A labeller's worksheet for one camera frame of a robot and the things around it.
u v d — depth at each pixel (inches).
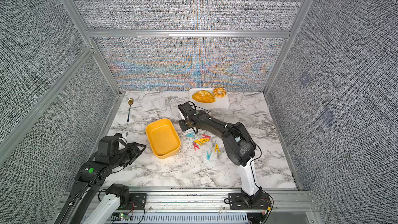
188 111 29.3
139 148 26.5
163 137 38.7
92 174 19.0
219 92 46.8
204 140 37.2
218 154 35.1
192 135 38.3
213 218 27.6
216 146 36.0
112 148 22.0
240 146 20.8
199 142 37.0
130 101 44.5
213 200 29.6
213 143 36.4
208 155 34.8
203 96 44.2
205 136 37.6
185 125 32.7
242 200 25.2
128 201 27.7
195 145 36.3
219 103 46.0
